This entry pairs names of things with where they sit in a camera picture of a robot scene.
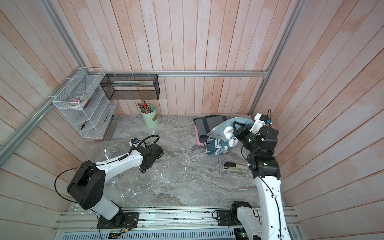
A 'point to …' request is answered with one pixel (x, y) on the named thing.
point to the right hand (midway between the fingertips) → (232, 121)
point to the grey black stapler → (233, 166)
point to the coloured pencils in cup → (145, 108)
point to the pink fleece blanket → (199, 143)
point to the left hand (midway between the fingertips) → (132, 158)
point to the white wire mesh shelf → (97, 113)
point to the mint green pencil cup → (150, 116)
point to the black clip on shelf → (83, 126)
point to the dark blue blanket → (205, 123)
